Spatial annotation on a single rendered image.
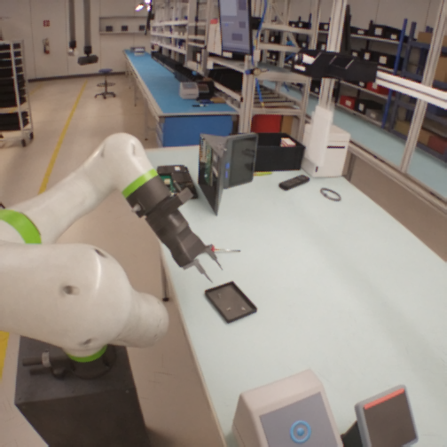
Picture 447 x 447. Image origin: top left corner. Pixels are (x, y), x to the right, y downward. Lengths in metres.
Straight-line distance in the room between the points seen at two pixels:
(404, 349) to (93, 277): 0.71
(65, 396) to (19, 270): 0.59
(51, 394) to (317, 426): 0.66
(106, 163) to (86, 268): 0.41
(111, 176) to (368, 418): 0.67
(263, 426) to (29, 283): 0.35
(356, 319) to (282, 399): 0.41
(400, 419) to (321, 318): 0.34
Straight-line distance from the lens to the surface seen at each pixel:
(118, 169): 0.73
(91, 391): 0.92
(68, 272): 0.35
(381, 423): 0.59
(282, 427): 0.51
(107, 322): 0.36
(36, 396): 0.96
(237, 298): 0.83
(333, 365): 0.75
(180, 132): 2.75
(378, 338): 0.85
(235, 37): 2.40
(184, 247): 0.73
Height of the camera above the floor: 1.58
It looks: 32 degrees down
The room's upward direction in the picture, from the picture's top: 5 degrees clockwise
